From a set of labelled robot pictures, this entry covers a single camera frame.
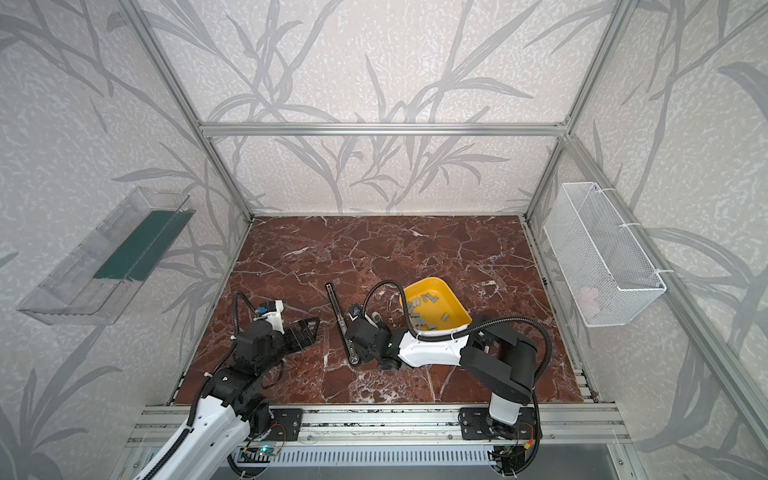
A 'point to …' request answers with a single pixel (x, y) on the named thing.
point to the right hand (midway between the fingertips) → (365, 326)
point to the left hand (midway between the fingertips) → (313, 315)
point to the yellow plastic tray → (433, 309)
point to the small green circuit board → (268, 450)
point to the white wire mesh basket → (609, 277)
